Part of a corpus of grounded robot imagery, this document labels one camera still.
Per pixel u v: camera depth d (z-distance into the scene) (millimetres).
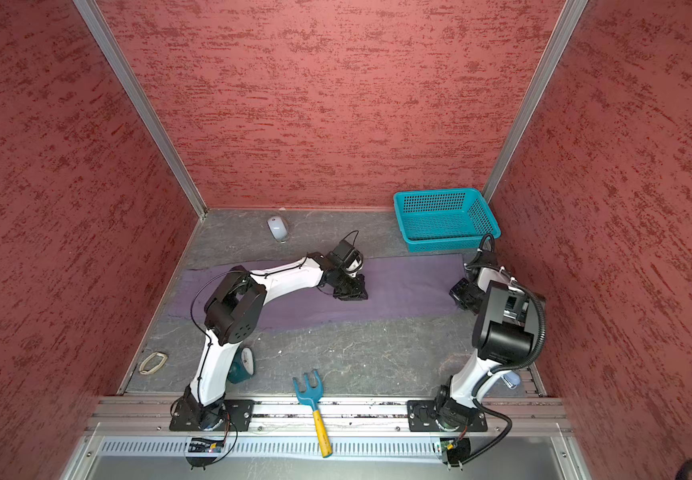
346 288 836
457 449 715
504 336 496
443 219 1178
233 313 539
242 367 757
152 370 802
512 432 666
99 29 728
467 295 831
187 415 693
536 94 856
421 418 736
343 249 794
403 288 974
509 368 517
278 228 1063
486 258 784
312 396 752
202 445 729
